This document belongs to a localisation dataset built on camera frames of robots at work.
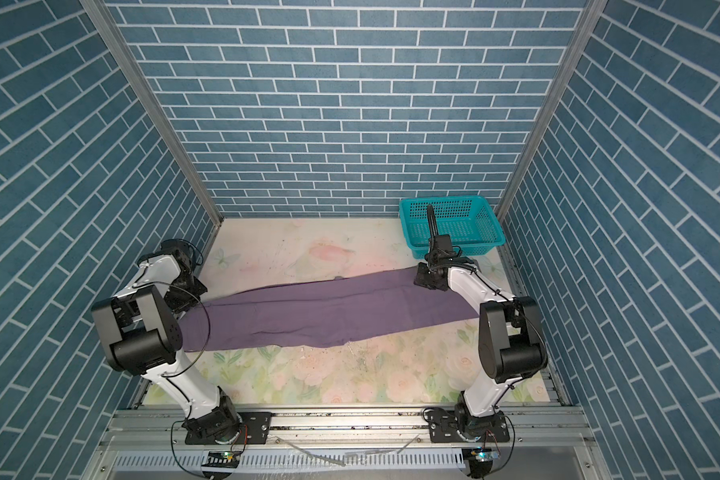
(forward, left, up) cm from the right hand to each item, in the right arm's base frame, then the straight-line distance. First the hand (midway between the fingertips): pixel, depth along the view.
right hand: (419, 274), depth 95 cm
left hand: (-16, +69, 0) cm, 71 cm away
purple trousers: (-10, +27, -10) cm, 30 cm away
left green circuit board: (-52, +48, -10) cm, 71 cm away
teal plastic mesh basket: (+33, -22, -7) cm, 40 cm away
